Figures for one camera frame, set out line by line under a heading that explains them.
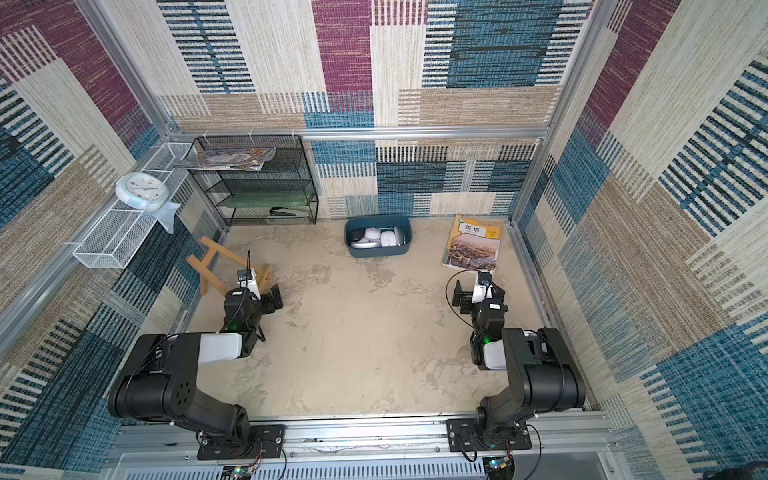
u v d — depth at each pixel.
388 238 1.12
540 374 0.45
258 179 1.08
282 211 1.11
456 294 0.85
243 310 0.73
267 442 0.73
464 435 0.74
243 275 0.79
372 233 1.11
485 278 0.76
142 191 0.75
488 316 0.69
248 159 0.87
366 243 1.11
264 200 0.99
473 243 1.12
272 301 0.85
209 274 0.83
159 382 0.46
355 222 1.19
